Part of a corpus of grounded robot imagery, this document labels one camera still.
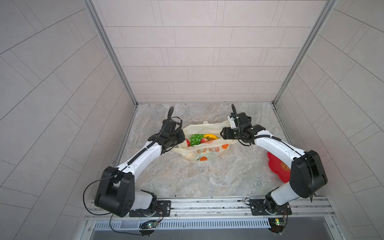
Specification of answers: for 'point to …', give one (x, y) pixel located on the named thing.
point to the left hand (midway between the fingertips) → (188, 133)
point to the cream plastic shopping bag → (208, 151)
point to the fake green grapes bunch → (195, 139)
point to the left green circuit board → (150, 224)
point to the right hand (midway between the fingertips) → (223, 133)
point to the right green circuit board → (277, 223)
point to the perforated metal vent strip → (239, 224)
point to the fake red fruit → (188, 142)
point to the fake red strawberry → (203, 140)
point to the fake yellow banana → (211, 136)
